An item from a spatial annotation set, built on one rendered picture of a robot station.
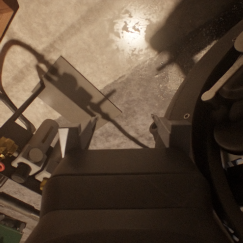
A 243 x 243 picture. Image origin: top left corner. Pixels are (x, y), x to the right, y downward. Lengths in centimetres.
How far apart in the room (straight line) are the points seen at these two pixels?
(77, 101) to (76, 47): 28
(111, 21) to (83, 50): 17
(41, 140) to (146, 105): 53
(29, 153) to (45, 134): 11
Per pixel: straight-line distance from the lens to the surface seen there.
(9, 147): 67
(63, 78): 93
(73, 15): 82
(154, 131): 39
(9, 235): 324
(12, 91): 115
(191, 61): 83
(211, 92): 33
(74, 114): 103
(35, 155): 65
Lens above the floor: 76
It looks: 49 degrees down
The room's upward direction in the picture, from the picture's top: 170 degrees counter-clockwise
